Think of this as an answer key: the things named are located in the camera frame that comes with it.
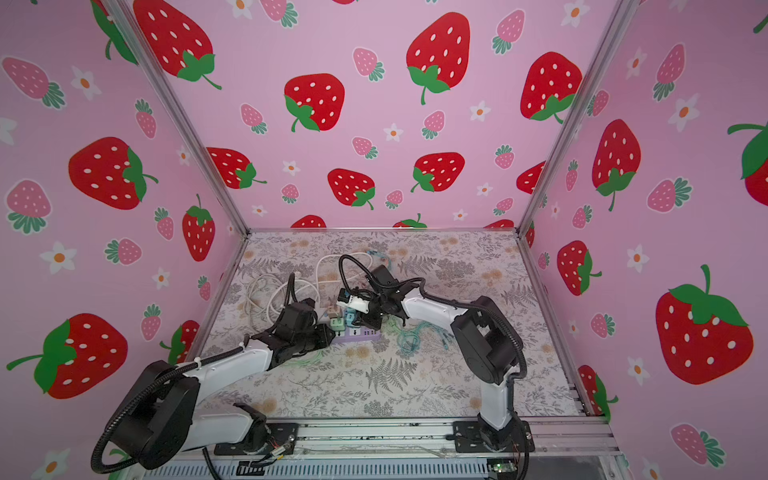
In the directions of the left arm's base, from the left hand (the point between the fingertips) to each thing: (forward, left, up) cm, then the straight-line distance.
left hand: (335, 333), depth 89 cm
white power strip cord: (+16, +26, -2) cm, 31 cm away
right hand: (+4, -6, +4) cm, 8 cm away
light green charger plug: (+1, -1, +3) cm, 4 cm away
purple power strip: (0, -5, -1) cm, 6 cm away
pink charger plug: (+5, +1, +4) cm, 7 cm away
